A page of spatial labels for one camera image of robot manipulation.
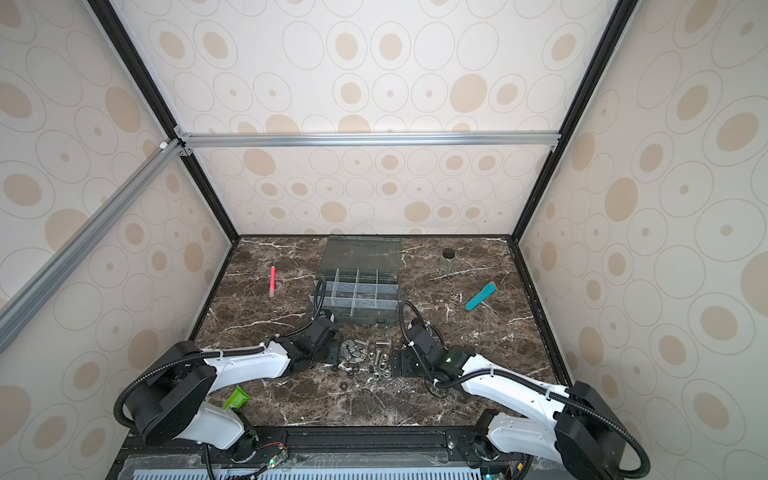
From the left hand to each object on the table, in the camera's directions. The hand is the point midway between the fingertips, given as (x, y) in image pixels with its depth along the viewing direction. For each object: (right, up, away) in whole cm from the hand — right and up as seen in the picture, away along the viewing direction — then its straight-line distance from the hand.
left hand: (344, 344), depth 90 cm
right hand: (+18, -3, -7) cm, 19 cm away
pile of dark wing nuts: (+3, -3, -2) cm, 4 cm away
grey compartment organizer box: (+3, +19, +14) cm, 23 cm away
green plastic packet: (-26, -11, -12) cm, 31 cm away
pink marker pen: (-28, +18, +16) cm, 37 cm away
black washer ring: (+1, -11, -7) cm, 13 cm away
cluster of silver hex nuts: (+11, -4, -3) cm, 12 cm away
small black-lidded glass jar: (+34, +23, +15) cm, 44 cm away
